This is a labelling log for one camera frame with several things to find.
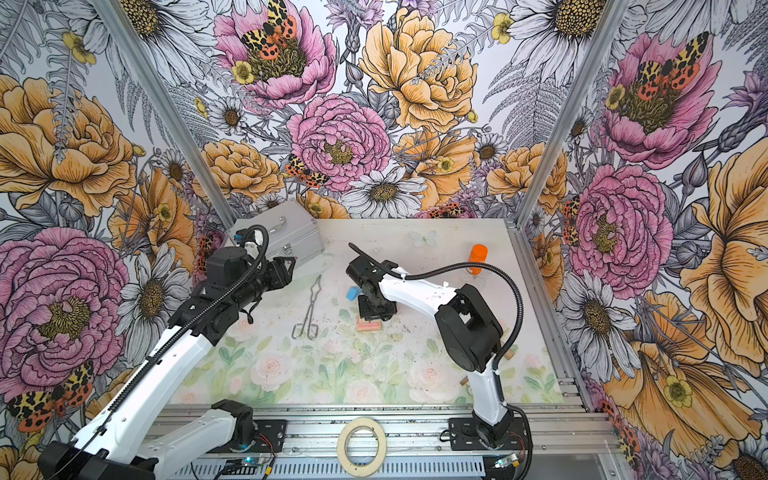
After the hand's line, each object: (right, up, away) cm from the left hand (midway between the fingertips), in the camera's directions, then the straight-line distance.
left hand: (286, 271), depth 76 cm
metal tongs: (+2, -19, +17) cm, 25 cm away
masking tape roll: (+23, -42, -9) cm, 49 cm away
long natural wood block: (+20, -18, +15) cm, 31 cm away
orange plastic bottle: (+54, +4, +23) cm, 59 cm away
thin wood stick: (+46, -30, +7) cm, 56 cm away
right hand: (+22, -16, +12) cm, 30 cm away
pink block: (+18, -17, +15) cm, 29 cm away
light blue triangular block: (+14, -9, +24) cm, 29 cm away
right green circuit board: (+53, -45, -5) cm, 69 cm away
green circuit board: (-9, -46, -4) cm, 47 cm away
